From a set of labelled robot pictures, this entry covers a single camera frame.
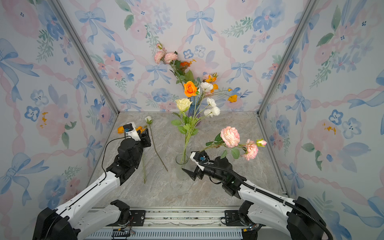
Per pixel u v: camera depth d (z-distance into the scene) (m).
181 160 0.76
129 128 0.64
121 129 1.06
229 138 0.50
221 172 0.59
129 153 0.57
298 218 0.41
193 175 0.65
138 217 0.75
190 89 0.71
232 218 0.73
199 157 0.60
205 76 0.94
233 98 0.90
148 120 1.10
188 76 0.95
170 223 0.73
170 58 0.83
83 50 0.84
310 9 0.69
